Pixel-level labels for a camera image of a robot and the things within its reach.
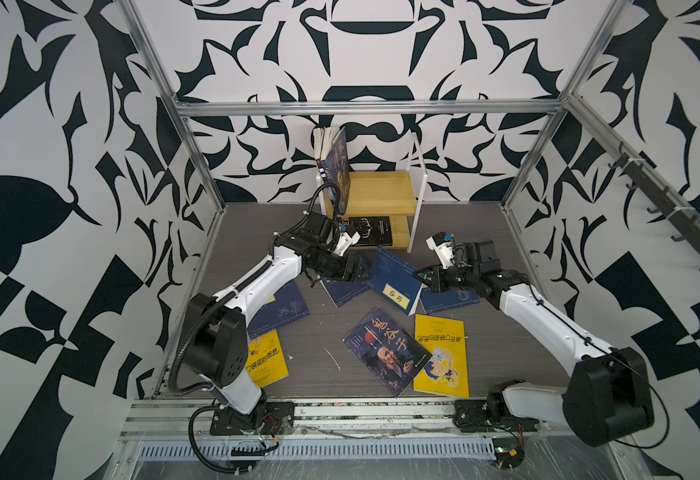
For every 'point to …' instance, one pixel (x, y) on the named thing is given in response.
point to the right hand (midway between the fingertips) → (419, 273)
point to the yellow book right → (446, 372)
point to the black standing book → (322, 171)
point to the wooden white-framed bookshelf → (386, 194)
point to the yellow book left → (266, 362)
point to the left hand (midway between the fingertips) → (364, 271)
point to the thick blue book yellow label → (395, 281)
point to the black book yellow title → (373, 230)
